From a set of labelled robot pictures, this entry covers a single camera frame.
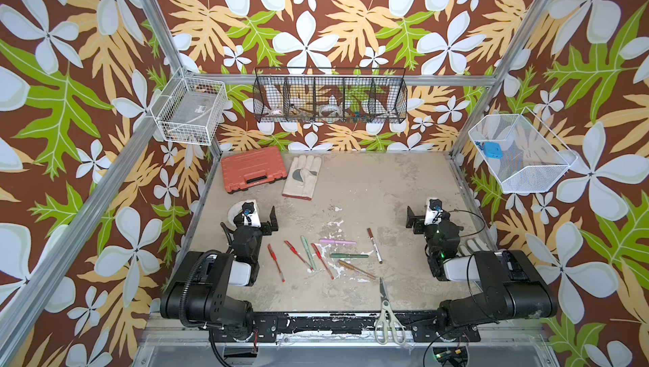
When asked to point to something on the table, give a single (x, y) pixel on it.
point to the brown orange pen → (356, 269)
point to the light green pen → (308, 253)
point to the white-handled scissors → (388, 321)
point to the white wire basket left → (189, 109)
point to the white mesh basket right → (533, 157)
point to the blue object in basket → (493, 150)
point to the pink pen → (342, 242)
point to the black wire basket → (329, 95)
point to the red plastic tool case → (252, 167)
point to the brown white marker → (380, 260)
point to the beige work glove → (301, 177)
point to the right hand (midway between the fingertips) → (422, 206)
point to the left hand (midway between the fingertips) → (259, 205)
